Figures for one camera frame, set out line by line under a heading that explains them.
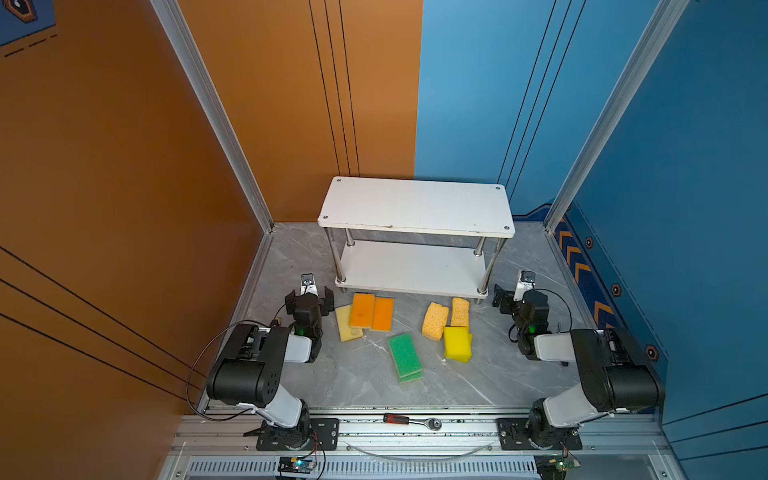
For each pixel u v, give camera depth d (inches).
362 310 36.6
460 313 36.1
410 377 31.9
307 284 31.1
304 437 26.4
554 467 27.7
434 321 35.2
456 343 33.6
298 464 27.9
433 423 29.0
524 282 31.9
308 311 28.0
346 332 35.1
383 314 37.1
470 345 33.8
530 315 28.4
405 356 32.7
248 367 18.2
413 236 45.6
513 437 28.5
